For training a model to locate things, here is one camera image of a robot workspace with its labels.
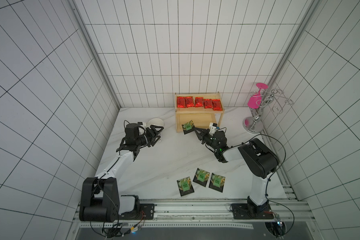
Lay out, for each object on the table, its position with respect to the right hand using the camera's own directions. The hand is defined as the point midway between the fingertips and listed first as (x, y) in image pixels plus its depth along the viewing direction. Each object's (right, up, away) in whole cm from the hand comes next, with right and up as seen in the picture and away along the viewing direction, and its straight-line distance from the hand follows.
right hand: (188, 129), depth 89 cm
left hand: (-15, -2, -5) cm, 16 cm away
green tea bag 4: (+16, -29, -7) cm, 34 cm away
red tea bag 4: (+1, +17, +3) cm, 18 cm away
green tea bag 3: (+8, -27, -5) cm, 29 cm away
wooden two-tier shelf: (+9, +13, +3) cm, 17 cm away
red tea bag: (+18, +15, +1) cm, 23 cm away
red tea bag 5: (-4, +17, +3) cm, 18 cm away
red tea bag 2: (+13, +16, +2) cm, 21 cm away
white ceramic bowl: (-23, +5, +15) cm, 27 cm away
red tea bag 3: (+7, +17, +3) cm, 19 cm away
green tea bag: (+1, +2, +5) cm, 5 cm away
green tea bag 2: (-2, -31, -8) cm, 32 cm away
